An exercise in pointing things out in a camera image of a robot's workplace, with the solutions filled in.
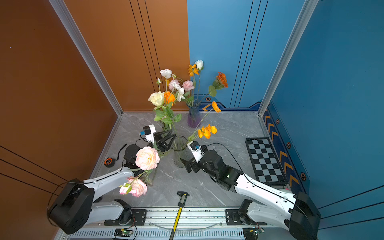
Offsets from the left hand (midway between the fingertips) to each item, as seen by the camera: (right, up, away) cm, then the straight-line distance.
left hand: (173, 133), depth 71 cm
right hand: (+6, -10, +3) cm, 12 cm away
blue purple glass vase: (+9, +9, +34) cm, 36 cm away
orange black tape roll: (-42, -19, +19) cm, 49 cm away
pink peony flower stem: (+5, +28, +21) cm, 36 cm away
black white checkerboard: (+52, -20, +17) cm, 59 cm away
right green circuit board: (+37, -47, -1) cm, 60 cm away
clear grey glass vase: (+1, -7, +7) cm, 10 cm away
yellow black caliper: (+3, -38, +7) cm, 38 cm away
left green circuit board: (-24, -48, 0) cm, 53 cm away
